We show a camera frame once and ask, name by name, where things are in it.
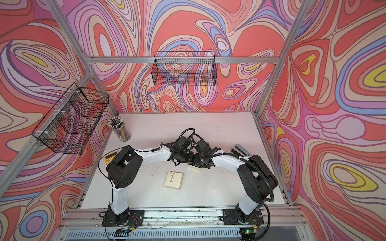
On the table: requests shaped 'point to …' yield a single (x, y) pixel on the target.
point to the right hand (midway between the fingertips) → (197, 166)
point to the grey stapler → (241, 151)
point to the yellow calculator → (109, 157)
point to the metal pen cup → (117, 124)
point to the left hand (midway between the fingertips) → (196, 161)
